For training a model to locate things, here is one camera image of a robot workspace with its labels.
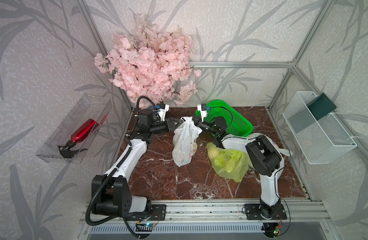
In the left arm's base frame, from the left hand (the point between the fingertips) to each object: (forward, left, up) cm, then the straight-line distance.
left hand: (181, 123), depth 76 cm
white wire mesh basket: (-15, -60, +7) cm, 62 cm away
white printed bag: (-7, -2, -11) cm, 13 cm away
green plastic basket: (+18, -39, -25) cm, 50 cm away
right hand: (+2, -1, 0) cm, 2 cm away
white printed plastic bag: (-6, -62, -20) cm, 66 cm away
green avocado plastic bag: (-16, -25, -14) cm, 33 cm away
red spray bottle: (-12, +42, +7) cm, 44 cm away
